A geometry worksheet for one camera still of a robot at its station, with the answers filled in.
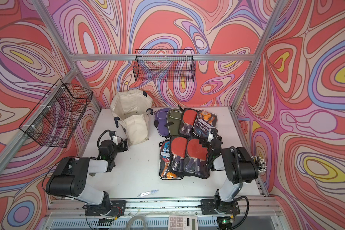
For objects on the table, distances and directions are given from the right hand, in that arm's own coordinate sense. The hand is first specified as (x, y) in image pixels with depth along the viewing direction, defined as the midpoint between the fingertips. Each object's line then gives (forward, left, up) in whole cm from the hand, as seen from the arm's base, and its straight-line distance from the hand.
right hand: (209, 136), depth 95 cm
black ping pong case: (-6, +21, -4) cm, 22 cm away
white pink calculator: (-47, +21, -5) cm, 51 cm away
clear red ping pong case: (+14, +13, -1) cm, 19 cm away
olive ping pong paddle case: (+19, +23, -1) cm, 30 cm away
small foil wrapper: (-33, +43, -6) cm, 54 cm away
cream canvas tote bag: (+28, +57, 0) cm, 64 cm away
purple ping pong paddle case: (+17, +33, -4) cm, 38 cm away
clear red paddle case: (-18, +11, -1) cm, 21 cm away
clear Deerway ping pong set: (-21, +30, -4) cm, 37 cm away
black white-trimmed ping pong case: (+15, 0, -2) cm, 15 cm away
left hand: (-1, +59, 0) cm, 59 cm away
